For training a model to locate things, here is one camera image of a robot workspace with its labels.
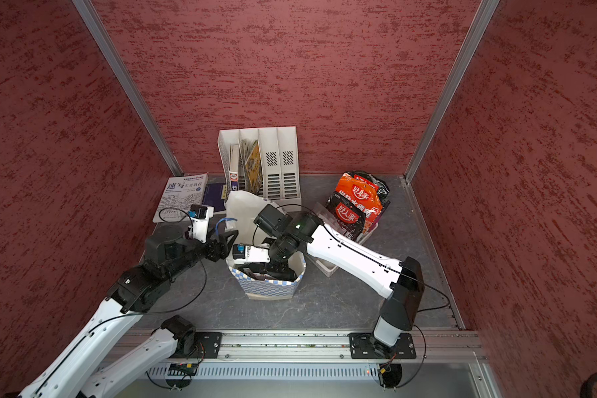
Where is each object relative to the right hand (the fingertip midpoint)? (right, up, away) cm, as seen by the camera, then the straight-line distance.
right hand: (267, 271), depth 70 cm
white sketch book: (-47, +24, +42) cm, 67 cm away
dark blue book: (-32, +23, +44) cm, 59 cm away
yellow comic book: (-11, +35, +31) cm, 48 cm away
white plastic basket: (+19, -3, +12) cm, 23 cm away
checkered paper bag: (-10, +17, +13) cm, 24 cm away
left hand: (-12, +11, 0) cm, 16 cm away
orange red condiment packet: (+33, +22, +20) cm, 45 cm away
